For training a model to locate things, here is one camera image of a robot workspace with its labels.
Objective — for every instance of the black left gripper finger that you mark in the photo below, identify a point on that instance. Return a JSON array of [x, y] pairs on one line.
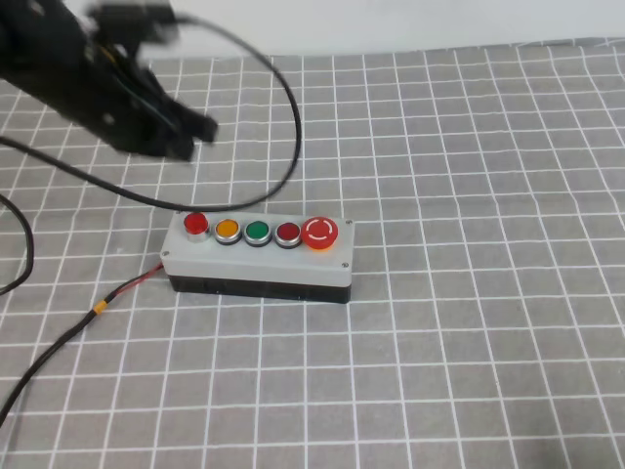
[[200, 126], [146, 134]]

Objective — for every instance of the red indicator lamp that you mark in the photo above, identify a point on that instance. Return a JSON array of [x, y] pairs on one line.
[[197, 227]]

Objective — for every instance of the green push button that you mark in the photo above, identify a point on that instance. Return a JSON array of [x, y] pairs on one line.
[[257, 233]]

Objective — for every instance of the yellow push button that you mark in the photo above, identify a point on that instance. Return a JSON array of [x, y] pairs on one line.
[[227, 232]]

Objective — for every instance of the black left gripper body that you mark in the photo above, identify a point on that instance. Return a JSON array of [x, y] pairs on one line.
[[46, 53]]

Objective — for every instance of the grey checked tablecloth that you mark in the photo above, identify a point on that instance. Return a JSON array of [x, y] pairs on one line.
[[486, 327]]

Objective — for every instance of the dark red push button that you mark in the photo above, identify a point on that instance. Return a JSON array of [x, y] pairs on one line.
[[287, 235]]

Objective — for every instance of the grey button switch box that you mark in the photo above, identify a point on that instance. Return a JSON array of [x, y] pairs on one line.
[[300, 274]]

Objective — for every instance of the red emergency stop button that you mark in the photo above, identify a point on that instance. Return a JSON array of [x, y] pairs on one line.
[[319, 233]]

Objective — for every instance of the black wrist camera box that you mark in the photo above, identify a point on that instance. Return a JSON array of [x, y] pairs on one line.
[[133, 23]]

